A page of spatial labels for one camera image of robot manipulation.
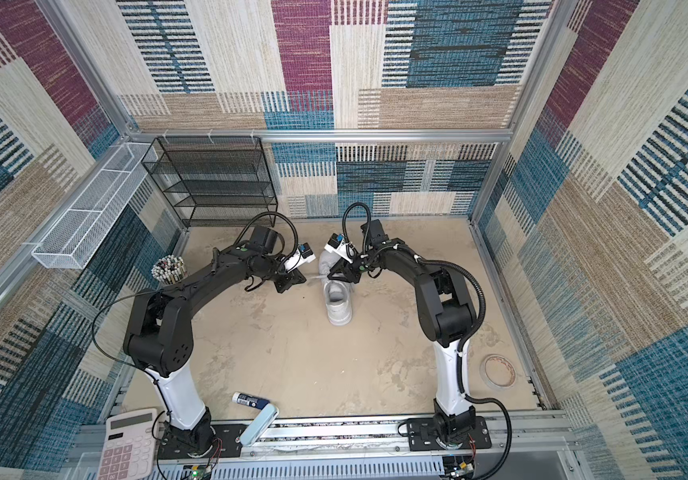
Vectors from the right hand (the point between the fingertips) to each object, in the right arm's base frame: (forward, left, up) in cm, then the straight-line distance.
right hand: (335, 273), depth 94 cm
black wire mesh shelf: (+36, +43, +8) cm, 57 cm away
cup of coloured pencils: (-3, +45, +10) cm, 47 cm away
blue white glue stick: (-34, +22, -7) cm, 41 cm away
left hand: (-1, +10, +2) cm, 10 cm away
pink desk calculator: (-43, +49, -6) cm, 65 cm away
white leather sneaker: (-6, -1, -2) cm, 6 cm away
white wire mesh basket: (-4, +60, +25) cm, 65 cm away
